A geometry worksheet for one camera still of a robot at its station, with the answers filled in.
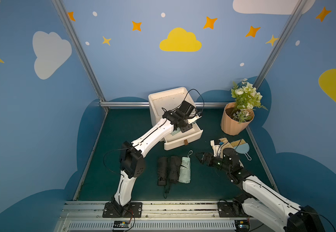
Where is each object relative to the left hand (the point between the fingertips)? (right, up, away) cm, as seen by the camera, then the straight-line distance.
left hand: (186, 119), depth 85 cm
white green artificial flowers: (+38, +12, +2) cm, 40 cm away
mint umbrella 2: (-1, -31, 0) cm, 31 cm away
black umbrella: (-14, -31, 0) cm, 34 cm away
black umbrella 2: (-7, -28, +1) cm, 29 cm away
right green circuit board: (+27, -56, -12) cm, 63 cm away
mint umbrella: (-5, -7, -4) cm, 9 cm away
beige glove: (+20, -13, -12) cm, 27 cm away
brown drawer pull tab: (0, -14, +3) cm, 15 cm away
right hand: (+8, -20, -4) cm, 22 cm away
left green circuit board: (-34, -54, -14) cm, 65 cm away
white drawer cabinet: (-8, +13, +9) cm, 18 cm away
